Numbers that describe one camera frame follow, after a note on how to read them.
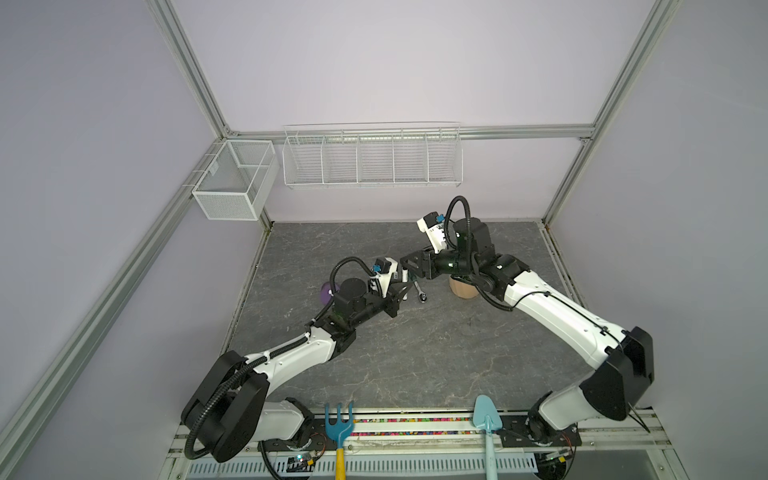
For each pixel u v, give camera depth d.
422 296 0.97
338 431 0.74
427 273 0.65
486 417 0.74
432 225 0.66
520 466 0.71
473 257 0.58
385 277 0.69
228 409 0.42
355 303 0.61
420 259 0.65
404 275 0.76
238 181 1.02
